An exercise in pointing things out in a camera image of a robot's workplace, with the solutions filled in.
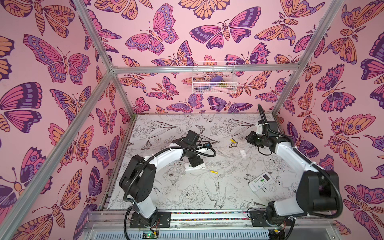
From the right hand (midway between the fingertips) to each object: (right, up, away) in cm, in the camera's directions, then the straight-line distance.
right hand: (247, 135), depth 89 cm
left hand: (-29, -11, 0) cm, 31 cm away
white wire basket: (-19, +33, +4) cm, 38 cm away
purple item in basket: (-17, +37, +8) cm, 41 cm away
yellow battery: (-20, -22, +1) cm, 30 cm away
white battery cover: (0, -12, +9) cm, 15 cm away
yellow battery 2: (-5, -5, +15) cm, 16 cm away
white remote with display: (+4, -27, -5) cm, 27 cm away
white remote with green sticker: (-29, -21, +1) cm, 35 cm away
